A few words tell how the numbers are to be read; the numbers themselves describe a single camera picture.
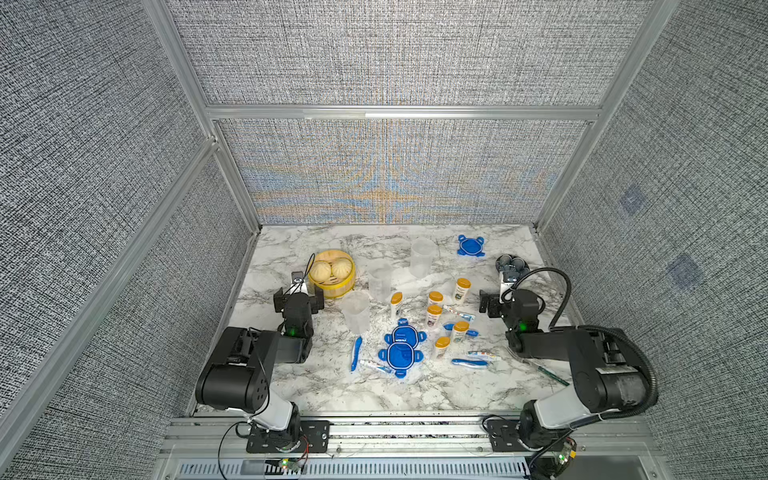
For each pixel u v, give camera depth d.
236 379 0.45
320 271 0.98
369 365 0.84
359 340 0.90
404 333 0.90
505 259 1.03
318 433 0.73
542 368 0.83
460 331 0.82
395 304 0.87
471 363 0.86
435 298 0.87
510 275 0.81
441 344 0.78
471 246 1.15
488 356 0.86
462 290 0.92
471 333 0.90
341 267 1.00
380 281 0.92
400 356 0.87
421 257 0.99
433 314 0.86
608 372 0.46
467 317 0.94
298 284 0.78
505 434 0.74
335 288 0.97
